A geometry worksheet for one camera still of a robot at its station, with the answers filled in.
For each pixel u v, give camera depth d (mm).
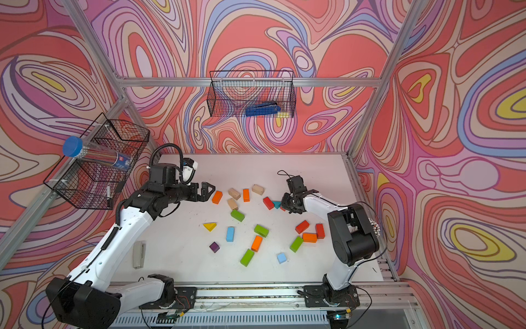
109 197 717
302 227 904
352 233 481
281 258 822
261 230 889
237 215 952
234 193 1013
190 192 665
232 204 986
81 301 370
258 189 1036
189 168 678
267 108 902
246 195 1013
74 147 618
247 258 822
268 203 965
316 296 736
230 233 883
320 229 891
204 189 679
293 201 704
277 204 955
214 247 842
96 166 685
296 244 861
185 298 731
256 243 859
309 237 865
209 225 899
